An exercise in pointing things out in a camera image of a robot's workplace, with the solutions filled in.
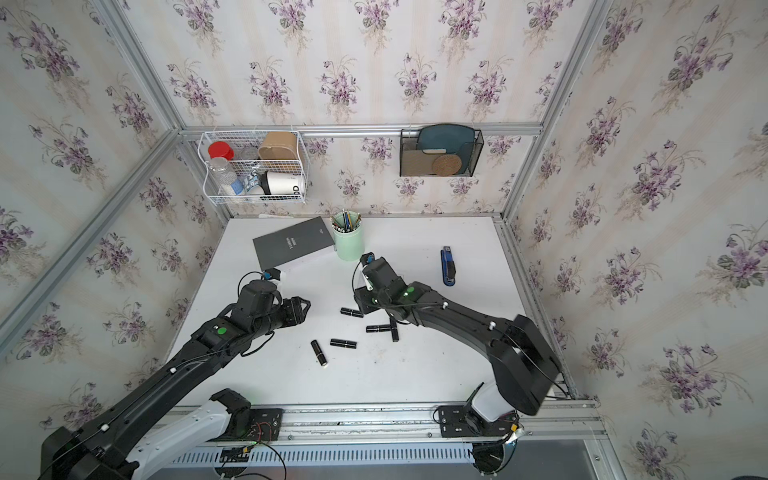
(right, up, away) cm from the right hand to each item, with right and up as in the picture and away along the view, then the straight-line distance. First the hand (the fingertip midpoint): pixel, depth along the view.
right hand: (364, 295), depth 83 cm
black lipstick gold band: (-13, -17, +1) cm, 21 cm away
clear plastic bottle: (-42, +34, +3) cm, 54 cm away
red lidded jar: (-46, +44, +9) cm, 65 cm away
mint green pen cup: (-6, +17, +12) cm, 22 cm away
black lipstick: (-5, -7, +9) cm, 12 cm away
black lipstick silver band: (+4, -11, +5) cm, 13 cm away
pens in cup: (-8, +21, +18) cm, 29 cm away
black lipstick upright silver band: (+9, -11, +5) cm, 15 cm away
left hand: (-15, -3, -5) cm, 16 cm away
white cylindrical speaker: (-27, +34, +11) cm, 45 cm away
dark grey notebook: (-29, +15, +24) cm, 40 cm away
